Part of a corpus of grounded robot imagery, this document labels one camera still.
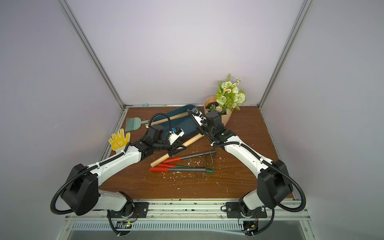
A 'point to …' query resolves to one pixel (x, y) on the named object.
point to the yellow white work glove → (118, 142)
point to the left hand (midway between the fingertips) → (186, 146)
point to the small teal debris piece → (146, 104)
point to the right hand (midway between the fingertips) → (198, 116)
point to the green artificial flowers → (228, 96)
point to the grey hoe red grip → (178, 158)
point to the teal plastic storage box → (187, 124)
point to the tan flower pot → (211, 104)
